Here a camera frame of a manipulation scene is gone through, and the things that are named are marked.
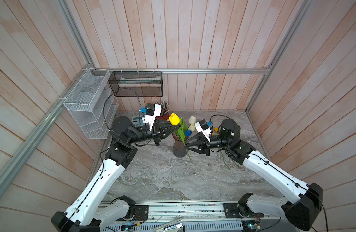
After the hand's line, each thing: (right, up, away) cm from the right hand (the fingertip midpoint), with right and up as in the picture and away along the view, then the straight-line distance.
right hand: (185, 145), depth 62 cm
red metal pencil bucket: (-11, +15, +44) cm, 48 cm away
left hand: (-3, +8, -9) cm, 12 cm away
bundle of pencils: (-12, +21, +36) cm, 44 cm away
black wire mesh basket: (-32, +39, +42) cm, 66 cm away
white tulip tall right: (+5, +11, +12) cm, 17 cm away
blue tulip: (+2, +5, +8) cm, 10 cm away
